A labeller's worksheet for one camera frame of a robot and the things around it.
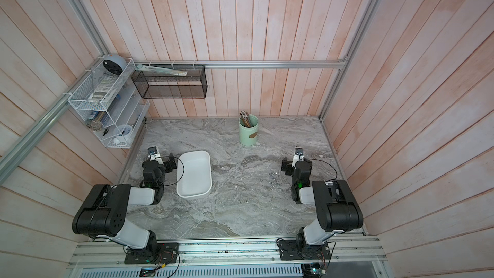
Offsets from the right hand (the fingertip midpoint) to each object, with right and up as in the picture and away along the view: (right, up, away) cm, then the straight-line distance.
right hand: (295, 155), depth 95 cm
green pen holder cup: (-24, +10, +6) cm, 27 cm away
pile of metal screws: (-10, -11, -1) cm, 15 cm away
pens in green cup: (-25, +19, +3) cm, 32 cm away
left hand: (-66, 0, -1) cm, 66 cm away
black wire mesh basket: (-67, +41, +10) cm, 79 cm away
